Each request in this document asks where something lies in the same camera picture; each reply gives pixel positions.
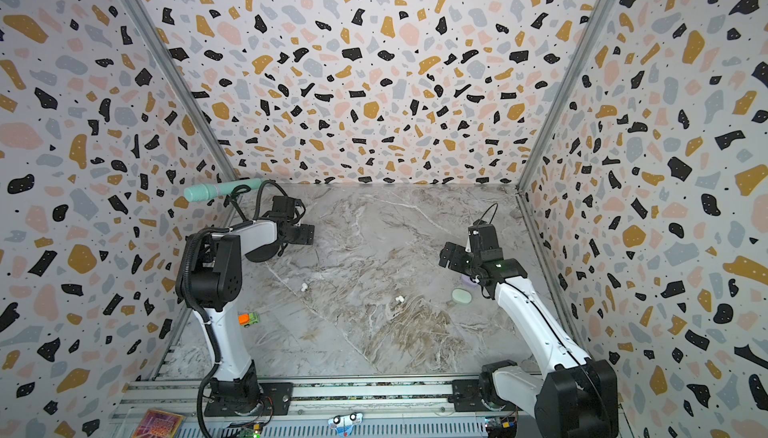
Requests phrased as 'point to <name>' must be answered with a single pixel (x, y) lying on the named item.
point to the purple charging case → (468, 283)
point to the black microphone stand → (228, 200)
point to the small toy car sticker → (344, 424)
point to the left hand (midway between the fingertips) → (304, 228)
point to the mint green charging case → (461, 295)
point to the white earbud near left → (304, 286)
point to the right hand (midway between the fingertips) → (453, 251)
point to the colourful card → (158, 424)
